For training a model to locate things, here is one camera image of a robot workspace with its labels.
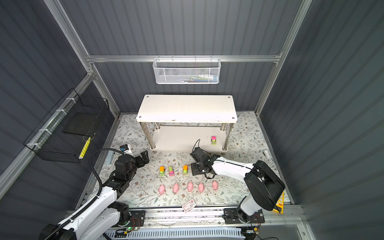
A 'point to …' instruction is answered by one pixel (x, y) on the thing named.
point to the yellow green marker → (84, 148)
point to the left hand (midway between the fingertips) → (140, 153)
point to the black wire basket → (64, 133)
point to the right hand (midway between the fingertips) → (197, 169)
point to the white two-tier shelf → (181, 122)
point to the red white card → (188, 206)
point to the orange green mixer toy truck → (185, 169)
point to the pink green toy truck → (171, 173)
